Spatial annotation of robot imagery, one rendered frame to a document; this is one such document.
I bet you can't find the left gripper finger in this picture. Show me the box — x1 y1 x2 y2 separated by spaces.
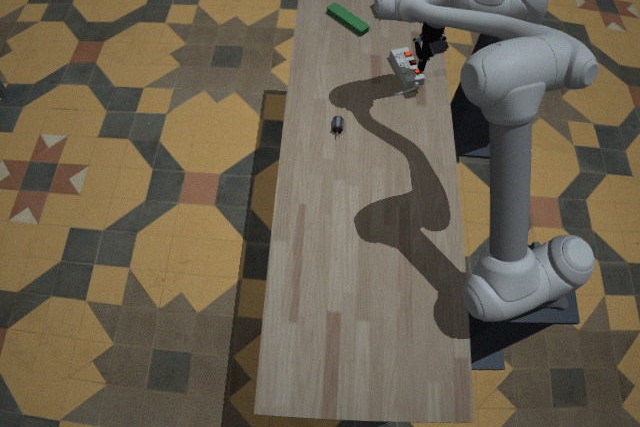
422 34 447 71
413 35 431 72

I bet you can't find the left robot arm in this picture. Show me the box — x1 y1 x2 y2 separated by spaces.
374 0 599 322

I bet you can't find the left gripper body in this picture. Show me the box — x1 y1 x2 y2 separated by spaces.
420 22 445 44

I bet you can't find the green long box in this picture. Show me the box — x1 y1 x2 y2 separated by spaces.
327 2 369 36

